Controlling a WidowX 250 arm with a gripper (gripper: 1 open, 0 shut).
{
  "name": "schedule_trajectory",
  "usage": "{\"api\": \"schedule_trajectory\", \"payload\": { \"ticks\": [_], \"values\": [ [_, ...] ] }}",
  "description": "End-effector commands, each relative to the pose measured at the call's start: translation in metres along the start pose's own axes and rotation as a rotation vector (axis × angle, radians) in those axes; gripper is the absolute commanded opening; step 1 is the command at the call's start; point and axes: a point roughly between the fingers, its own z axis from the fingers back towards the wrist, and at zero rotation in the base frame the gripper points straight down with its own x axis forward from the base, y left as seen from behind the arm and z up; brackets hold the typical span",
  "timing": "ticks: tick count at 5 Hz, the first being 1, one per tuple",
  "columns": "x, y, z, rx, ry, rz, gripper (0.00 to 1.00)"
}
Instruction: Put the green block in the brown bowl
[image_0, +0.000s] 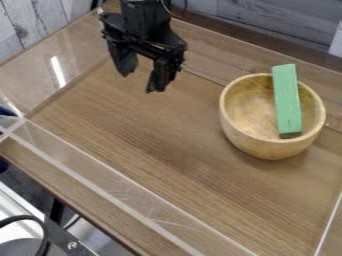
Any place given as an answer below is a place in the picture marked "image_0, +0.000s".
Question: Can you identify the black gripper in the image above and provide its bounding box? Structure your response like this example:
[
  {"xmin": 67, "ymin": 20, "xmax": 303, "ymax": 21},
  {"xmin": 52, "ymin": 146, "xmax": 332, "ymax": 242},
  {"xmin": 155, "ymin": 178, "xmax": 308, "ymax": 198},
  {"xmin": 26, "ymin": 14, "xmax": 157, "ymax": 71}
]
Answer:
[{"xmin": 99, "ymin": 12, "xmax": 187, "ymax": 93}]

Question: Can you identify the light wooden bowl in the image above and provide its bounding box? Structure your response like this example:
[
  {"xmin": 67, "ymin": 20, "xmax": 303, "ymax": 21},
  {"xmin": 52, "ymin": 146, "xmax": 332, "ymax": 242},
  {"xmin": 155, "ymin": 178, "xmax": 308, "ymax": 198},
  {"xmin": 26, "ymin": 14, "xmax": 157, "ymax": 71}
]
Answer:
[{"xmin": 219, "ymin": 73, "xmax": 327, "ymax": 160}]

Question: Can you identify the green wooden block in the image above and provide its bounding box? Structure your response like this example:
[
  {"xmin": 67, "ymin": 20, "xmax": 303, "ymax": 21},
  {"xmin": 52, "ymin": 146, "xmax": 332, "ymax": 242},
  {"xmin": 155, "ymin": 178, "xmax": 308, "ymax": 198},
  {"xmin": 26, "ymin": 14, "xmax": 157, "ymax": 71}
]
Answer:
[{"xmin": 271, "ymin": 64, "xmax": 303, "ymax": 138}]

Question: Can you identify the blue object at edge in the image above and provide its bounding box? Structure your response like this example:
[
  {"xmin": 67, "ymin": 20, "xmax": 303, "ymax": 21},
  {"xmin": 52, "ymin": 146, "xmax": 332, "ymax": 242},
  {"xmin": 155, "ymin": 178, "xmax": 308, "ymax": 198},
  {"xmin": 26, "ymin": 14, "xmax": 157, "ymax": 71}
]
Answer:
[{"xmin": 0, "ymin": 106, "xmax": 17, "ymax": 116}]

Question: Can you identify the black table leg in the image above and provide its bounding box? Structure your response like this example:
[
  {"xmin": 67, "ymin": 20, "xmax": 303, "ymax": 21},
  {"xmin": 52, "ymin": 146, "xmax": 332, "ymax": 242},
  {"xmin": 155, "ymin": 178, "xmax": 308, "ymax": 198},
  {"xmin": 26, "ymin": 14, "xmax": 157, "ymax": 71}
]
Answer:
[{"xmin": 49, "ymin": 199, "xmax": 65, "ymax": 225}]

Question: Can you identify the black metal clamp plate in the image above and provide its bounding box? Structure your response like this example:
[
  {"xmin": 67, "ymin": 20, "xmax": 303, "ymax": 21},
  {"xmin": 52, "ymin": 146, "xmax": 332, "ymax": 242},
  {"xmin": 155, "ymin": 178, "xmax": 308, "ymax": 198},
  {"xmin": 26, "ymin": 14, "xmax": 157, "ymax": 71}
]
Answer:
[{"xmin": 44, "ymin": 219, "xmax": 99, "ymax": 256}]

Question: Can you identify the clear acrylic corner bracket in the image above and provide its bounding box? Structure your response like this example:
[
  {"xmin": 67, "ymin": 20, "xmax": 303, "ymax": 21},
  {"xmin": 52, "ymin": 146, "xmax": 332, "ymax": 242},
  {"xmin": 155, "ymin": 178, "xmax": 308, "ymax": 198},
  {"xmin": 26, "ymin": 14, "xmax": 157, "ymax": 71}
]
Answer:
[{"xmin": 96, "ymin": 7, "xmax": 107, "ymax": 16}]

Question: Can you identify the clear acrylic tray wall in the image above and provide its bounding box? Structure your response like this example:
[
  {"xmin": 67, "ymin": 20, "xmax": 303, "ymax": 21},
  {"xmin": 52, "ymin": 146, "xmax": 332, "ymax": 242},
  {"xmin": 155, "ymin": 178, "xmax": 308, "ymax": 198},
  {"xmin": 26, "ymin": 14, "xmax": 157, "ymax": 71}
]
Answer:
[{"xmin": 0, "ymin": 14, "xmax": 342, "ymax": 256}]

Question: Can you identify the black cable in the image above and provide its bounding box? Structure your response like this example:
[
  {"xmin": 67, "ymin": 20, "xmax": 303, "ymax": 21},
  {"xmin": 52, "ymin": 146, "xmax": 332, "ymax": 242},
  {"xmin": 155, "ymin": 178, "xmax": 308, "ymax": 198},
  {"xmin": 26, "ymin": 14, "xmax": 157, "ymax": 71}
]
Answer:
[{"xmin": 0, "ymin": 214, "xmax": 51, "ymax": 256}]

